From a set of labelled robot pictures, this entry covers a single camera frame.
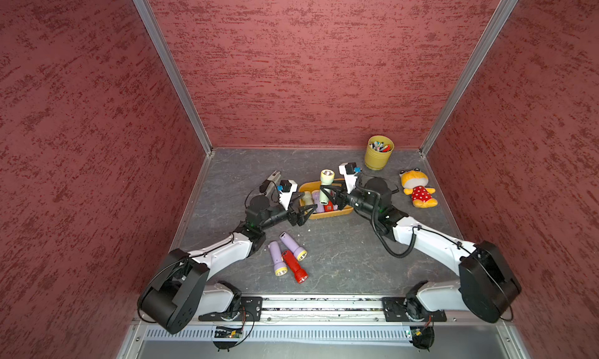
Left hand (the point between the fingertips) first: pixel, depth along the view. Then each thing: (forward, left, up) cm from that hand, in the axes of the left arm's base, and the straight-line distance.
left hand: (309, 203), depth 79 cm
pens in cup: (+36, -34, -7) cm, 50 cm away
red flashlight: (-19, +3, -16) cm, 25 cm away
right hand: (+4, -5, +4) cm, 7 cm away
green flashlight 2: (+11, +1, -15) cm, 18 cm away
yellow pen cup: (+30, -32, -6) cm, 44 cm away
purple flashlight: (-18, +10, -15) cm, 25 cm away
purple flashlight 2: (-12, +3, -15) cm, 20 cm away
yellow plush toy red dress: (+18, -47, -13) cm, 52 cm away
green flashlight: (+4, -6, +10) cm, 12 cm away
